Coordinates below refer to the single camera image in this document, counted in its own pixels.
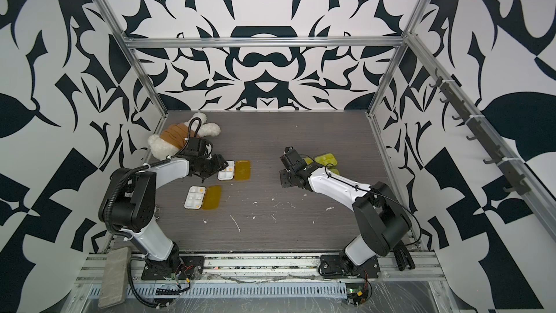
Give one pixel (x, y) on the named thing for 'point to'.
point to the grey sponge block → (116, 279)
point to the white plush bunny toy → (172, 138)
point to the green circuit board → (356, 293)
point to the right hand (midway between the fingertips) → (285, 173)
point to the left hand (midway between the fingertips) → (222, 162)
